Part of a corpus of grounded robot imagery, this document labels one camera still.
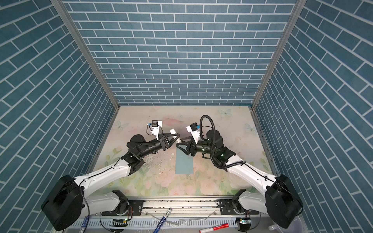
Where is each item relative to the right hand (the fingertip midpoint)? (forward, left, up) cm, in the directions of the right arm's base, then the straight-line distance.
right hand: (178, 141), depth 71 cm
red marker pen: (-31, -20, -24) cm, 44 cm away
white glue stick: (+3, +2, +5) cm, 6 cm away
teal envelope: (0, -1, -26) cm, 26 cm away
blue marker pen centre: (-31, +5, -23) cm, 39 cm away
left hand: (+1, 0, +2) cm, 3 cm away
